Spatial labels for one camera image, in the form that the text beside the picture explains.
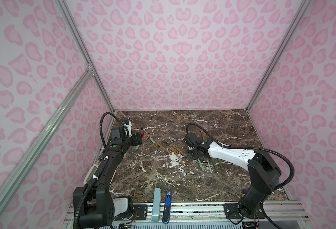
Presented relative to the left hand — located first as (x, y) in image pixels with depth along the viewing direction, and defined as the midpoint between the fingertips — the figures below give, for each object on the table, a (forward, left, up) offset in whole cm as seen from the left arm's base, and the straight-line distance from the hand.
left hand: (137, 134), depth 87 cm
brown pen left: (-1, -16, -15) cm, 22 cm away
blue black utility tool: (-38, -18, -14) cm, 44 cm away
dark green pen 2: (-13, -48, -16) cm, 52 cm away
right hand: (-8, -33, -10) cm, 35 cm away
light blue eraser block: (-37, -13, -11) cm, 41 cm away
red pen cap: (+9, 0, -16) cm, 18 cm away
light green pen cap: (+5, -7, -14) cm, 17 cm away
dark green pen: (-15, -44, -15) cm, 49 cm away
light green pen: (-13, -39, -15) cm, 44 cm away
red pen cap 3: (-2, -4, -16) cm, 16 cm away
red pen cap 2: (+8, -4, -15) cm, 18 cm away
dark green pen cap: (0, +3, -15) cm, 15 cm away
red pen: (+11, -43, -16) cm, 47 cm away
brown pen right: (-4, -26, -15) cm, 30 cm away
